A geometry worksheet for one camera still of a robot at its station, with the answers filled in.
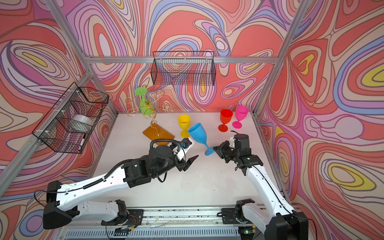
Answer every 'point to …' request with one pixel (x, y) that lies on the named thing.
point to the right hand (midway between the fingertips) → (213, 150)
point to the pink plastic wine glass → (241, 113)
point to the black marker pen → (82, 142)
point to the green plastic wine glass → (146, 107)
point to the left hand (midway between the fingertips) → (193, 149)
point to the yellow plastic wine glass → (184, 121)
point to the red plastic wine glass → (226, 115)
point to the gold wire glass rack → (133, 104)
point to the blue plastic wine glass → (198, 134)
